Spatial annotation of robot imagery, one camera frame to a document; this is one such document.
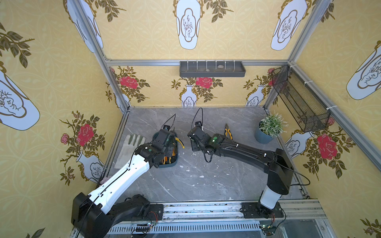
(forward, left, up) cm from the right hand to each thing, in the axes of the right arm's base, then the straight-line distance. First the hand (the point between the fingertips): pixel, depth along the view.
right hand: (195, 143), depth 83 cm
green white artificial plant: (+15, -46, +1) cm, 49 cm away
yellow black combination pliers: (+20, -23, -15) cm, 34 cm away
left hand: (-3, +15, +2) cm, 15 cm away
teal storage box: (-3, +15, -11) cm, 19 cm away
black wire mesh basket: (+15, -64, +7) cm, 67 cm away
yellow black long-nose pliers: (-1, +8, +3) cm, 9 cm away
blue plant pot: (+11, -42, -8) cm, 44 cm away
